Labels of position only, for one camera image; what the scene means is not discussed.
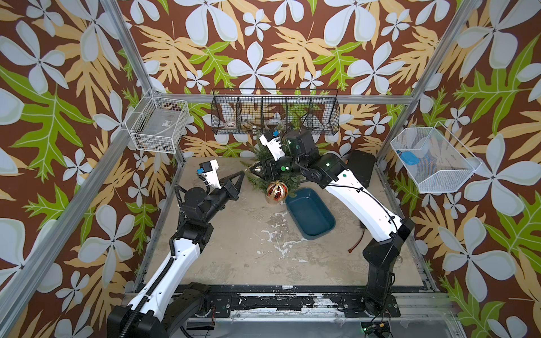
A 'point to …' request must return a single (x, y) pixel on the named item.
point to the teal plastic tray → (309, 214)
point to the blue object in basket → (409, 158)
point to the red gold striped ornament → (277, 191)
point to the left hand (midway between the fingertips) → (244, 171)
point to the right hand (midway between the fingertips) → (254, 166)
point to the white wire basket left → (157, 123)
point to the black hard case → (361, 164)
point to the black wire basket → (268, 110)
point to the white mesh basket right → (436, 160)
